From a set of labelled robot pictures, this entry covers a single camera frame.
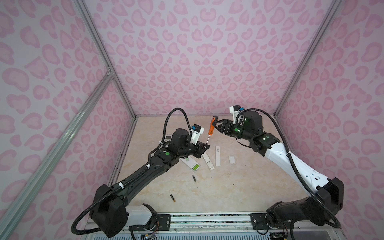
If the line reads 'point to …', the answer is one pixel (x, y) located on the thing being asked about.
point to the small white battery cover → (232, 160)
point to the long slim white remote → (208, 161)
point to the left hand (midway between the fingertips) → (210, 144)
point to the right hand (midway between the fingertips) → (216, 123)
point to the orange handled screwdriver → (211, 128)
